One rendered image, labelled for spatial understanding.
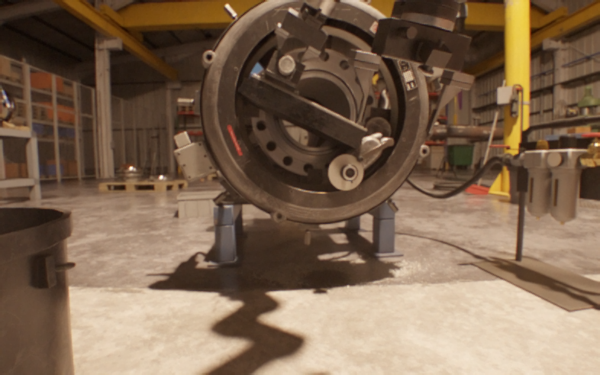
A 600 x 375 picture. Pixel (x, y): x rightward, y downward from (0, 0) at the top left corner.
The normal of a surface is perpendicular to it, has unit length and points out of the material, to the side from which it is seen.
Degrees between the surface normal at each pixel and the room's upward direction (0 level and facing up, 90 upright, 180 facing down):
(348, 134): 90
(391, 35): 114
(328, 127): 90
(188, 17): 90
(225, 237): 90
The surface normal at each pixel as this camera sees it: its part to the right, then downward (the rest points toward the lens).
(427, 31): 0.14, 0.47
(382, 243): 0.12, 0.08
